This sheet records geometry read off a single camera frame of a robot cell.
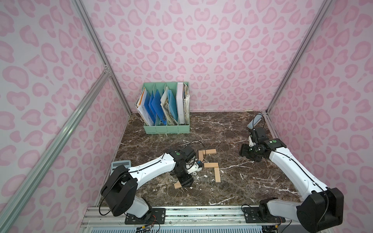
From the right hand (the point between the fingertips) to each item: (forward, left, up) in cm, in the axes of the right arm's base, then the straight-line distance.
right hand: (242, 152), depth 82 cm
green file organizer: (+27, +46, +8) cm, 54 cm away
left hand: (-13, +31, -7) cm, 35 cm away
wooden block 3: (-2, +17, -11) cm, 21 cm away
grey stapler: (+33, -19, -9) cm, 39 cm away
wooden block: (+4, +24, -11) cm, 26 cm away
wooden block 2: (+8, +18, -13) cm, 23 cm away
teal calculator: (-5, +76, -7) cm, 77 cm away
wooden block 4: (-9, +14, -11) cm, 20 cm away
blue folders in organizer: (+30, +55, +8) cm, 63 cm away
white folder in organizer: (+30, +37, +10) cm, 49 cm away
